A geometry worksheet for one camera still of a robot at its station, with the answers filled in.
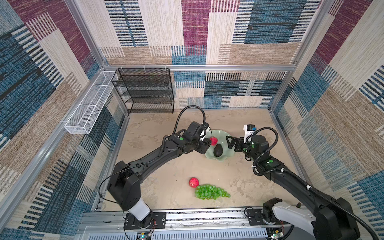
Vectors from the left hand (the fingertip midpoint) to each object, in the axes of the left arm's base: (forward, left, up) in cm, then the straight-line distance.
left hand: (206, 142), depth 81 cm
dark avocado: (+2, -8, -12) cm, 15 cm away
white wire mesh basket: (+19, +73, -1) cm, 76 cm away
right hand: (+1, -14, 0) cm, 15 cm away
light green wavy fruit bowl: (+2, -14, -16) cm, 21 cm away
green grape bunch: (-22, -2, -14) cm, 26 cm away
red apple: (+10, -6, -14) cm, 18 cm away
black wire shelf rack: (+46, +41, -1) cm, 62 cm away
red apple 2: (-17, +7, -14) cm, 23 cm away
